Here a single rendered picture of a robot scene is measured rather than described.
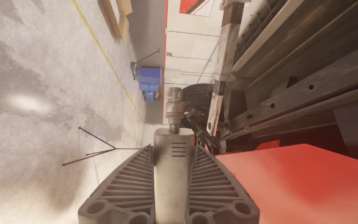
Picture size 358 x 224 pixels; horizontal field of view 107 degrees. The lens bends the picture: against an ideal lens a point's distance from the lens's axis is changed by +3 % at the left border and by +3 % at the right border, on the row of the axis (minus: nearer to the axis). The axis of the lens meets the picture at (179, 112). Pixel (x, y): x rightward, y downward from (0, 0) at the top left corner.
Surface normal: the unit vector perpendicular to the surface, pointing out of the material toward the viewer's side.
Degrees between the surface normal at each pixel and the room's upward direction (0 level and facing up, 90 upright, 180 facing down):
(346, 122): 180
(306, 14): 180
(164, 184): 96
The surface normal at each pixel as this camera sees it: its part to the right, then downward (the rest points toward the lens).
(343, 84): -0.99, -0.04
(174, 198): 0.02, 0.08
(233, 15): 0.10, 0.36
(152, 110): 0.13, -0.29
